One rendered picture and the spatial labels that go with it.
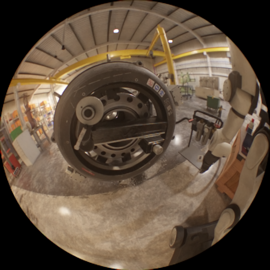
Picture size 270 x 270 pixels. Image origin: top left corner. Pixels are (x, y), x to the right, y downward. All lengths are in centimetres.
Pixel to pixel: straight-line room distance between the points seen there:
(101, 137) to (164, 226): 81
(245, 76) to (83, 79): 50
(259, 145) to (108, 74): 62
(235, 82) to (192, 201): 87
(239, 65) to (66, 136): 63
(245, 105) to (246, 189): 35
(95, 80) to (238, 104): 48
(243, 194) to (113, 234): 91
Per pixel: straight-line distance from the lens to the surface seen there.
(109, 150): 57
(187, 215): 88
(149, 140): 40
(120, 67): 36
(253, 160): 44
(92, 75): 34
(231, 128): 36
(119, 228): 88
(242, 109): 32
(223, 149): 45
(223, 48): 1130
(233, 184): 100
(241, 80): 30
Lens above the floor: 83
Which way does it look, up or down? 32 degrees down
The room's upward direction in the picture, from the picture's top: 12 degrees counter-clockwise
